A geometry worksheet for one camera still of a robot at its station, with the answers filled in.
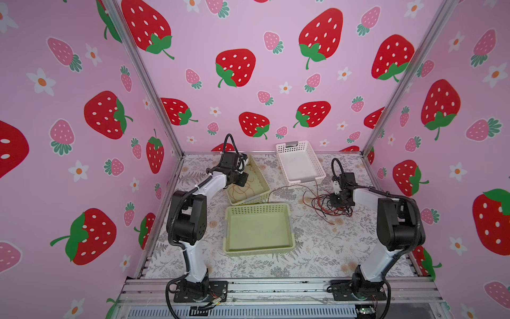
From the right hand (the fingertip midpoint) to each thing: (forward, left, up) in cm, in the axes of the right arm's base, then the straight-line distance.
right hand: (336, 199), depth 99 cm
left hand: (+3, +48, +10) cm, 49 cm away
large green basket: (-20, +38, -1) cm, 43 cm away
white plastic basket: (+24, +19, 0) cm, 30 cm away
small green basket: (0, +42, +1) cm, 42 cm away
